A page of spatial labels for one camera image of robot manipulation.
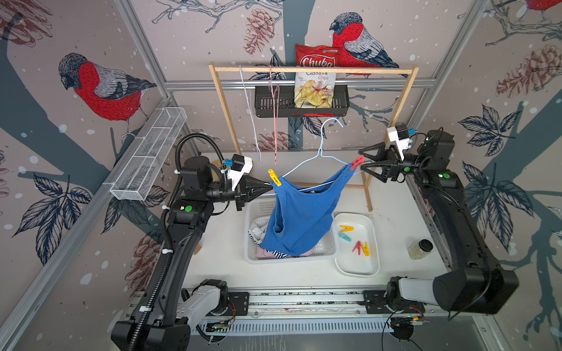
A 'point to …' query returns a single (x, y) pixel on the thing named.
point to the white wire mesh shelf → (138, 170)
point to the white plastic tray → (350, 263)
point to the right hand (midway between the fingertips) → (360, 160)
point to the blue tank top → (296, 219)
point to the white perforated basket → (258, 214)
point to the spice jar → (420, 249)
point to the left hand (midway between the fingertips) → (272, 184)
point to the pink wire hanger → (275, 133)
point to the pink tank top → (263, 254)
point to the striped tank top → (274, 252)
